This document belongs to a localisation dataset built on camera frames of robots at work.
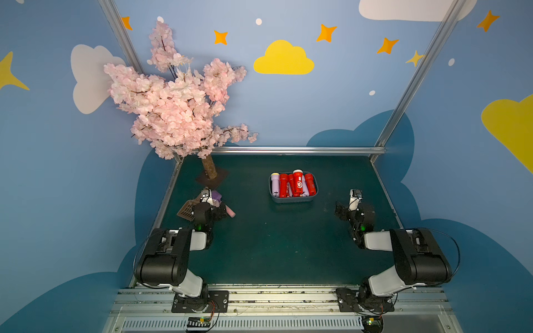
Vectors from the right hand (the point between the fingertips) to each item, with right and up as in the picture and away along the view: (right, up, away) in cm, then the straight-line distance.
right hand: (351, 200), depth 95 cm
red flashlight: (-32, +7, +5) cm, 33 cm away
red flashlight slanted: (-18, +7, +6) cm, 20 cm away
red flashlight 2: (-28, +9, +6) cm, 30 cm away
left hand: (-65, 0, -1) cm, 65 cm away
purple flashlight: (-36, +9, +6) cm, 37 cm away
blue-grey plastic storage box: (-25, 0, +4) cm, 25 cm away
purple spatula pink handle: (-65, 0, +6) cm, 65 cm away
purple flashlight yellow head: (-21, +5, +3) cm, 22 cm away
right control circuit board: (-1, -42, -22) cm, 48 cm away
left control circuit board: (-64, -41, -22) cm, 79 cm away
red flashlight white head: (-25, +8, +3) cm, 26 cm away
